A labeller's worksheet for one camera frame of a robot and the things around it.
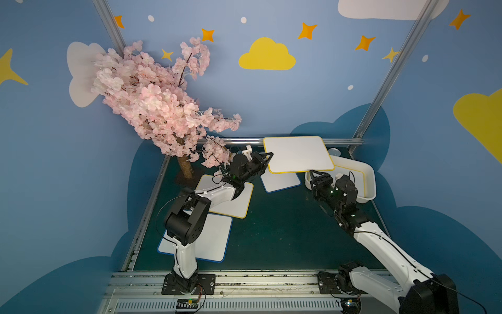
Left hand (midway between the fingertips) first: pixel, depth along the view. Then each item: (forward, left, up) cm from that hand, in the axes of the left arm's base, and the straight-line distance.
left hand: (275, 150), depth 83 cm
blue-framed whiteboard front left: (-32, +27, -28) cm, 50 cm away
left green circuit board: (-53, +33, -30) cm, 70 cm away
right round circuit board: (-52, -29, -30) cm, 67 cm away
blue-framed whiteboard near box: (+4, -6, -29) cm, 30 cm away
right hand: (-9, -15, -3) cm, 18 cm away
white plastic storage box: (+12, -48, -22) cm, 54 cm away
